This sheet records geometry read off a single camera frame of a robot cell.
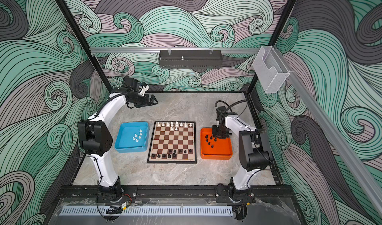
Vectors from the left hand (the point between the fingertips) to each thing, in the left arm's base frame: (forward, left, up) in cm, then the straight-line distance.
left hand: (153, 101), depth 91 cm
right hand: (-15, -41, -14) cm, 46 cm away
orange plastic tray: (-23, -39, -17) cm, 48 cm away
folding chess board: (-20, -13, -15) cm, 29 cm away
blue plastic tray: (-17, +13, -16) cm, 26 cm away
